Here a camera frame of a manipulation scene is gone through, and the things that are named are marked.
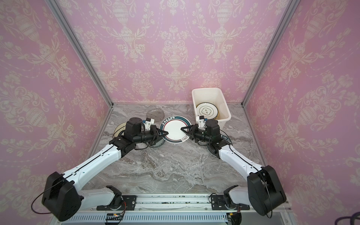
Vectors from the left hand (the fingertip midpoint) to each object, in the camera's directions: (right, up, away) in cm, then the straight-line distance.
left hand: (169, 134), depth 73 cm
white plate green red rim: (+2, +5, +7) cm, 8 cm away
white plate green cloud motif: (+28, +14, +39) cm, 51 cm away
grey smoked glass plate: (-15, +12, +40) cm, 45 cm away
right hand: (+6, +2, +3) cm, 7 cm away
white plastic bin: (+30, +26, +34) cm, 53 cm away
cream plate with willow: (-25, +4, -1) cm, 26 cm away
